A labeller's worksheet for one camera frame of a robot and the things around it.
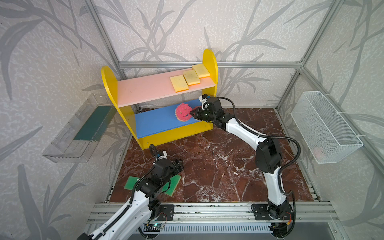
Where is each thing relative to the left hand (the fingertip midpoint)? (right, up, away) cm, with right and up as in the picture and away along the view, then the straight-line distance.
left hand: (181, 158), depth 83 cm
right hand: (+4, +29, +3) cm, 29 cm away
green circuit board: (-10, -29, -12) cm, 33 cm away
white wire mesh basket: (+63, +14, -22) cm, 69 cm away
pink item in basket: (+69, +5, -11) cm, 70 cm away
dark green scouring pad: (-34, +20, -19) cm, 44 cm away
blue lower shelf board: (-13, +21, +6) cm, 26 cm away
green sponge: (-4, -13, -1) cm, 13 cm away
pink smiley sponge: (0, +26, +3) cm, 27 cm away
